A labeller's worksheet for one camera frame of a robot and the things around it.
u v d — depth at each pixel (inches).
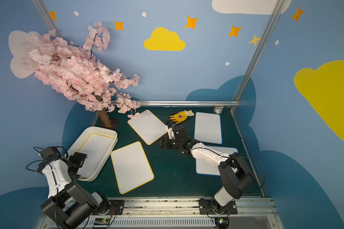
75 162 27.3
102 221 28.4
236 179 17.6
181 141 26.5
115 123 43.8
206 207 29.4
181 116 45.1
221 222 28.9
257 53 34.1
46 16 28.3
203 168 35.5
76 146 36.3
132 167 35.0
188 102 49.8
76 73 22.6
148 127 45.7
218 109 45.4
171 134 30.1
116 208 28.3
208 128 43.7
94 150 38.1
